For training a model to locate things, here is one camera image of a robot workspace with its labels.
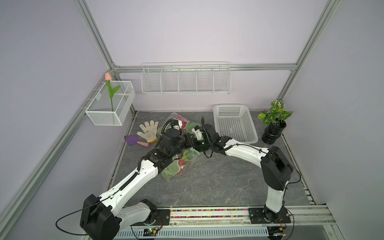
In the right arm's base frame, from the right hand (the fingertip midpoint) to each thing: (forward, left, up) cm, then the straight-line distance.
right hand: (184, 147), depth 83 cm
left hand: (0, -6, +11) cm, 13 cm away
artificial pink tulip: (+25, +41, +19) cm, 52 cm away
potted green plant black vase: (+12, -52, +9) cm, 54 cm away
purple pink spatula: (+17, +41, -17) cm, 47 cm away
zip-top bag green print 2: (+20, 0, -6) cm, 21 cm away
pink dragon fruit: (-8, +1, -4) cm, 9 cm away
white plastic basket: (+32, -37, -15) cm, 51 cm away
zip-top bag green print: (-6, -3, +1) cm, 6 cm away
